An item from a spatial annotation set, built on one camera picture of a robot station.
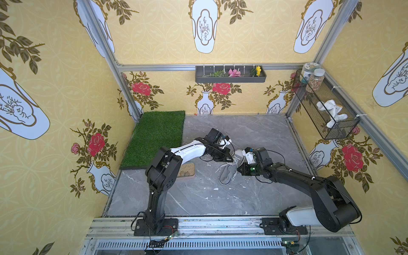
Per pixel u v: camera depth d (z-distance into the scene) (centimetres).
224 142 80
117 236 73
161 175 51
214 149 79
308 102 103
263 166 70
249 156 83
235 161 90
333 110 70
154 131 110
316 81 80
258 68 88
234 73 88
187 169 90
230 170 87
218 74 88
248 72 92
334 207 42
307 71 86
